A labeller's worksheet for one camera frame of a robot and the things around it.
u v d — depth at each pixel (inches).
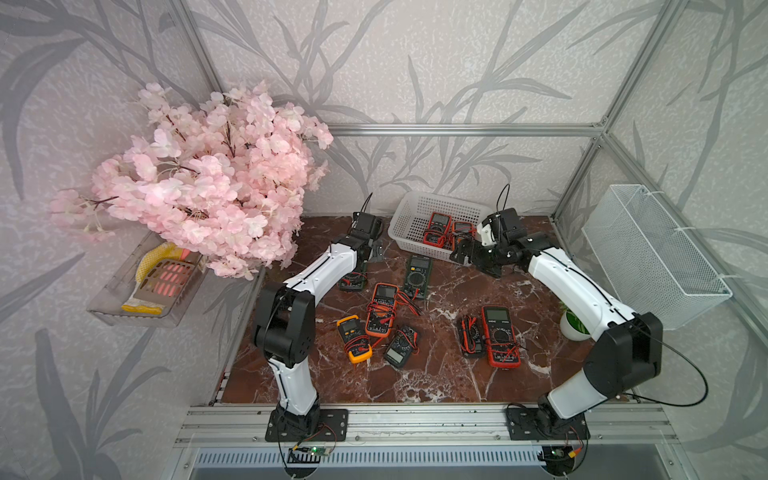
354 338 33.2
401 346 32.7
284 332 19.0
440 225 43.6
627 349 16.9
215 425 29.9
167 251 25.8
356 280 38.6
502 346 33.1
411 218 46.9
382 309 35.4
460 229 44.0
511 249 23.6
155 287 23.3
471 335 33.4
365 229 28.8
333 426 28.6
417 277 39.0
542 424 25.9
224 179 18.1
